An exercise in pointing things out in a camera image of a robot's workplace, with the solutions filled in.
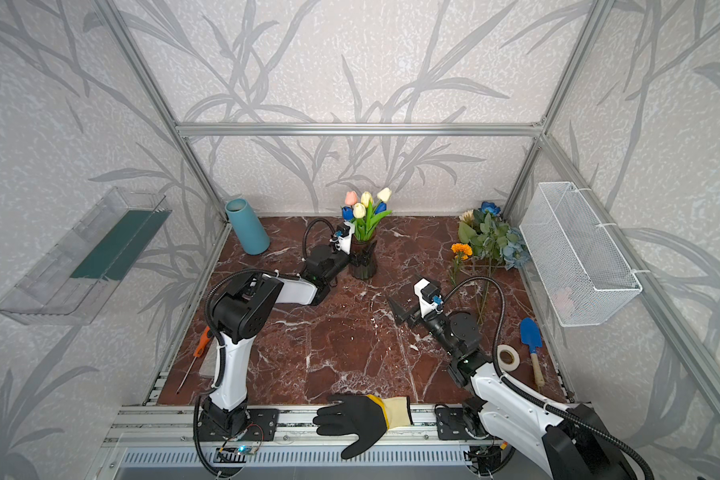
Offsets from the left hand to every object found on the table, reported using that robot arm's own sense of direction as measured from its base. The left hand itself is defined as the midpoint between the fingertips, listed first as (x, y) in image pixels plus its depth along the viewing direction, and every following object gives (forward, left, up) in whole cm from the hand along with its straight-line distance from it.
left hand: (369, 227), depth 94 cm
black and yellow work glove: (-50, 0, -15) cm, 52 cm away
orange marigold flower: (+1, -33, -14) cm, 36 cm away
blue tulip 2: (-1, -4, +11) cm, 12 cm away
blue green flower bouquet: (+4, -44, -12) cm, 46 cm away
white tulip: (+1, -5, +13) cm, 14 cm away
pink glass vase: (-12, +2, -3) cm, 12 cm away
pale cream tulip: (-6, +2, +12) cm, 14 cm away
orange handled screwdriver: (-34, +48, -16) cm, 61 cm away
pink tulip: (+1, +5, +12) cm, 13 cm away
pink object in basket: (-27, -50, +4) cm, 57 cm away
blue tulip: (-6, +6, +12) cm, 14 cm away
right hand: (-22, -10, +6) cm, 25 cm away
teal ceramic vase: (+3, +41, -8) cm, 41 cm away
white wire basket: (-27, -45, +19) cm, 56 cm away
